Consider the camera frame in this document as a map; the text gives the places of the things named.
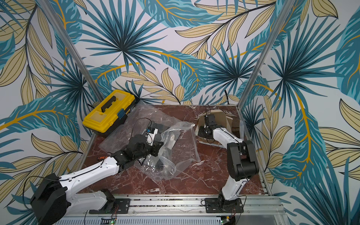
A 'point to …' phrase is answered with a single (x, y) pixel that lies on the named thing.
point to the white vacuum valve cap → (172, 138)
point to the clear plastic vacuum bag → (177, 152)
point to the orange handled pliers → (102, 157)
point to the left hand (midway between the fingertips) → (162, 145)
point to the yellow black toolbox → (110, 113)
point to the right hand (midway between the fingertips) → (202, 132)
